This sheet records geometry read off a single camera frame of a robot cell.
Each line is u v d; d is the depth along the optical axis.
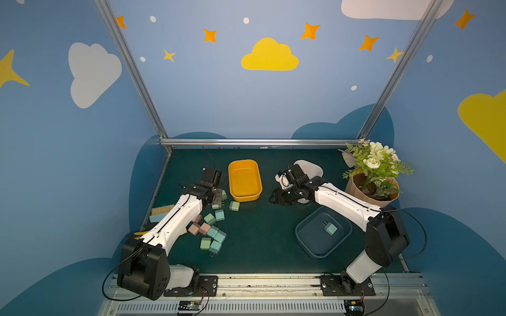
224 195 0.99
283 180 0.77
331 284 0.75
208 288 0.73
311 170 1.07
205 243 0.84
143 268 0.40
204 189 0.60
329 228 0.88
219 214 0.92
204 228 0.86
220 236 0.86
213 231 0.86
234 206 0.95
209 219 0.91
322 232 0.88
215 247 0.82
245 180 1.07
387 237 0.45
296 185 0.68
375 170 0.77
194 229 0.87
